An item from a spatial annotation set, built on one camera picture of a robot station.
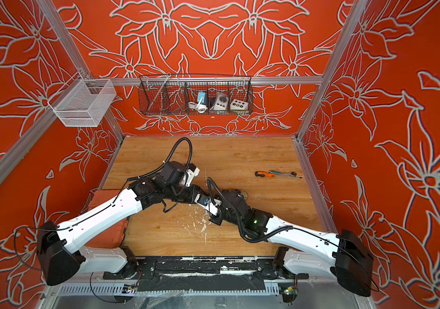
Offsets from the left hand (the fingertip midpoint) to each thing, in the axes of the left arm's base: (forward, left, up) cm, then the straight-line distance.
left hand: (206, 195), depth 72 cm
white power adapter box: (+44, -4, +13) cm, 46 cm away
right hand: (-3, +2, -2) cm, 4 cm away
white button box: (+46, -12, +10) cm, 49 cm away
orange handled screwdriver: (+23, -26, -16) cm, 38 cm away
